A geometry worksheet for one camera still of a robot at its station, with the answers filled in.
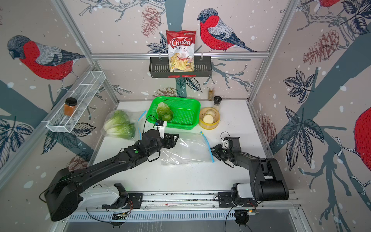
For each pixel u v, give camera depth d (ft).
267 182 1.45
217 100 3.50
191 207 2.39
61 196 1.30
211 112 3.47
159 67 3.11
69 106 2.16
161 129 2.29
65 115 2.35
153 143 2.00
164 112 3.32
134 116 3.40
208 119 3.33
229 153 2.38
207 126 3.30
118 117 3.24
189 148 3.09
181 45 2.78
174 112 3.69
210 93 3.88
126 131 3.02
